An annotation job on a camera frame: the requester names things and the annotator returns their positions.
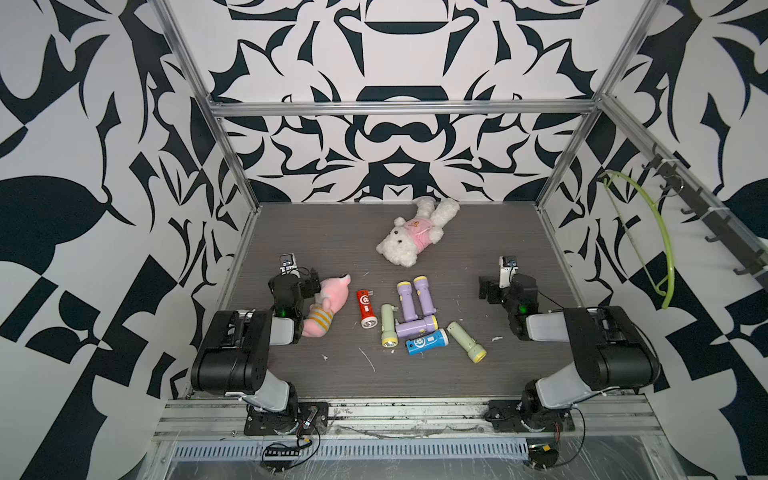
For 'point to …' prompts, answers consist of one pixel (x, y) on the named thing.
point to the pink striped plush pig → (330, 299)
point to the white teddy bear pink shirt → (408, 238)
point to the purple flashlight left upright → (409, 310)
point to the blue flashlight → (425, 343)
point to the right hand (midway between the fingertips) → (497, 272)
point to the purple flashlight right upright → (424, 295)
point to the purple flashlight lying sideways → (427, 324)
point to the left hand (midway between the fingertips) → (294, 268)
